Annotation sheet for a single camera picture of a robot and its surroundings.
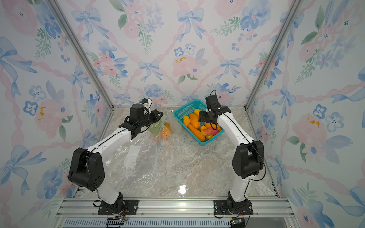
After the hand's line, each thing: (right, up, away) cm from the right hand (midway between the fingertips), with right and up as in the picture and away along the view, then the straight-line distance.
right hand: (206, 116), depth 91 cm
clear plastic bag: (-43, -31, -2) cm, 53 cm away
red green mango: (+3, -10, +4) cm, 11 cm away
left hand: (-26, +3, -5) cm, 27 cm away
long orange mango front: (-5, -12, +4) cm, 14 cm away
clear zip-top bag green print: (-34, -8, +7) cm, 36 cm away
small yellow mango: (-4, +5, +22) cm, 23 cm away
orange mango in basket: (-7, -2, +15) cm, 16 cm away
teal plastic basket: (-11, +1, +19) cm, 22 cm away
